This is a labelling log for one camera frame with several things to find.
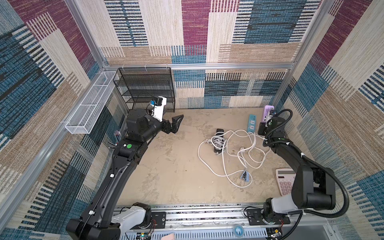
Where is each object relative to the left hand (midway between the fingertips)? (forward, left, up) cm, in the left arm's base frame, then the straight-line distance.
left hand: (174, 112), depth 66 cm
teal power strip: (+23, -50, -35) cm, 65 cm away
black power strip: (+13, -25, -32) cm, 43 cm away
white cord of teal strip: (0, -36, -39) cm, 54 cm away
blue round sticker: (-39, -28, -40) cm, 63 cm away
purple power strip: (+15, -51, -13) cm, 55 cm away
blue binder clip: (-14, -37, -37) cm, 54 cm away
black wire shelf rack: (+44, +31, -17) cm, 57 cm away
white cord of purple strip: (+1, -31, -39) cm, 49 cm away
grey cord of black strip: (+6, -23, -33) cm, 40 cm away
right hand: (+10, -51, -23) cm, 57 cm away
